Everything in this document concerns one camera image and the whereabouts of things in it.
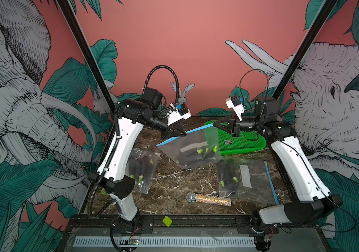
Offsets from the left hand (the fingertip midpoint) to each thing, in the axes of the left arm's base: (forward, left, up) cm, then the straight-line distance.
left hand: (184, 131), depth 63 cm
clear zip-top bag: (+4, -8, -18) cm, 20 cm away
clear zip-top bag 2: (+3, +25, -35) cm, 43 cm away
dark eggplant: (-2, -30, -35) cm, 46 cm away
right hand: (+1, -13, +4) cm, 13 cm away
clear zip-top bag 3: (-8, -35, -35) cm, 50 cm away
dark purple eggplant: (-4, -23, -34) cm, 41 cm away
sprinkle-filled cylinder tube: (-17, -4, -33) cm, 37 cm away
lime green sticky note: (-26, +9, -37) cm, 46 cm away
